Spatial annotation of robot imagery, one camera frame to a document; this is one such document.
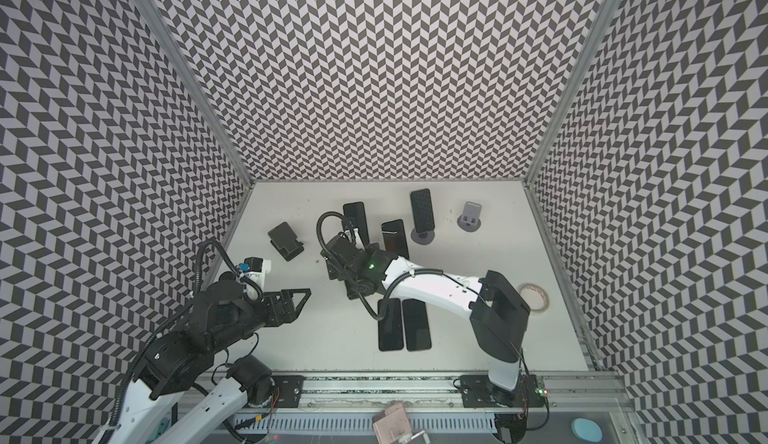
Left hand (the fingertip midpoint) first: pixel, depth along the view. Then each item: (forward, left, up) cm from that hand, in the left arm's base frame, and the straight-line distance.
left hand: (299, 298), depth 68 cm
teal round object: (-24, -66, -20) cm, 73 cm away
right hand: (+12, -10, -7) cm, 17 cm away
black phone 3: (0, -28, -19) cm, 34 cm away
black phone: (+30, -10, -6) cm, 32 cm away
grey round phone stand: (+33, -48, -16) cm, 60 cm away
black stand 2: (-3, -14, +11) cm, 18 cm away
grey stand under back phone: (+31, -31, -23) cm, 49 cm away
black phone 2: (+31, -30, -7) cm, 44 cm away
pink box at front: (-23, -21, -14) cm, 34 cm away
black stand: (+24, +13, -13) cm, 31 cm away
